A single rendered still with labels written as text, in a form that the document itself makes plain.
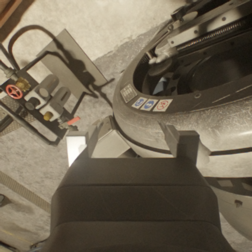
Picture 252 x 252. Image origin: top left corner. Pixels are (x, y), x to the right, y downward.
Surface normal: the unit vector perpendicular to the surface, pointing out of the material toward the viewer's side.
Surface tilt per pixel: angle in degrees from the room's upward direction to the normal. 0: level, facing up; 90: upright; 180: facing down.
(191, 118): 75
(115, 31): 0
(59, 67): 0
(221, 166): 17
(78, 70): 0
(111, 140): 22
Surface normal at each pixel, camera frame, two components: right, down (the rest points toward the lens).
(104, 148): 0.20, 0.46
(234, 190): -0.58, -0.65
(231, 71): -0.16, 0.67
